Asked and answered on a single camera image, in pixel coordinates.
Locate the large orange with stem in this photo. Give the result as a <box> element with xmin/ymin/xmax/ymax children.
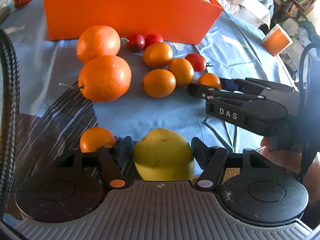
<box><xmin>59</xmin><ymin>55</ymin><xmax>132</xmax><ymax>102</ymax></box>

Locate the red tomato with stem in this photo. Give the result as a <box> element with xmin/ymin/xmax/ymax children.
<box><xmin>184</xmin><ymin>53</ymin><xmax>214</xmax><ymax>72</ymax></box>

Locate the yellow-green pear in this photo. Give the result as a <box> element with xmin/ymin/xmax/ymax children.
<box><xmin>133</xmin><ymin>128</ymin><xmax>195</xmax><ymax>181</ymax></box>

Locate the blue bed sheet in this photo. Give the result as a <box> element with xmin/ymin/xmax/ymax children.
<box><xmin>2</xmin><ymin>0</ymin><xmax>292</xmax><ymax>152</ymax></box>

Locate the right hand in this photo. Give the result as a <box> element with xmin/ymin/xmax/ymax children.
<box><xmin>260</xmin><ymin>138</ymin><xmax>320</xmax><ymax>221</ymax></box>

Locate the large orange back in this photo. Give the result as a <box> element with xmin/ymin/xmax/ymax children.
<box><xmin>76</xmin><ymin>25</ymin><xmax>121</xmax><ymax>64</ymax></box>

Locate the black braided cable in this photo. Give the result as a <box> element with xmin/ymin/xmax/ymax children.
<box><xmin>0</xmin><ymin>27</ymin><xmax>21</xmax><ymax>218</ymax></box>

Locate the dark red tomato left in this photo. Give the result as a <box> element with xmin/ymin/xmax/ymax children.
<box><xmin>127</xmin><ymin>34</ymin><xmax>145</xmax><ymax>52</ymax></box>

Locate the small orange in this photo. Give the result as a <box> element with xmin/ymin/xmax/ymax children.
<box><xmin>80</xmin><ymin>127</ymin><xmax>116</xmax><ymax>153</ymax></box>

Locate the red tomato behind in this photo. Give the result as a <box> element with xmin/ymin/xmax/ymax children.
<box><xmin>144</xmin><ymin>34</ymin><xmax>164</xmax><ymax>49</ymax></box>

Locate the orange white cup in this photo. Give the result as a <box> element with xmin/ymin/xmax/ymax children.
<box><xmin>261</xmin><ymin>24</ymin><xmax>293</xmax><ymax>56</ymax></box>

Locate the mandarin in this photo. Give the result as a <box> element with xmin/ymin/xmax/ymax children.
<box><xmin>143</xmin><ymin>42</ymin><xmax>173</xmax><ymax>68</ymax></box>
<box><xmin>168</xmin><ymin>58</ymin><xmax>194</xmax><ymax>86</ymax></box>
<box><xmin>142</xmin><ymin>69</ymin><xmax>176</xmax><ymax>98</ymax></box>
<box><xmin>197</xmin><ymin>73</ymin><xmax>222</xmax><ymax>89</ymax></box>

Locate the dark striped cloth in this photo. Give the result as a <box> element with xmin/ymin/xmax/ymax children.
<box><xmin>14</xmin><ymin>85</ymin><xmax>140</xmax><ymax>187</ymax></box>

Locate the orange cardboard box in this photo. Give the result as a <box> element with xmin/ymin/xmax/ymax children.
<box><xmin>43</xmin><ymin>0</ymin><xmax>223</xmax><ymax>45</ymax></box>

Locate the mandarin top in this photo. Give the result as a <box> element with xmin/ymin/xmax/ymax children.
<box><xmin>143</xmin><ymin>42</ymin><xmax>173</xmax><ymax>68</ymax></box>

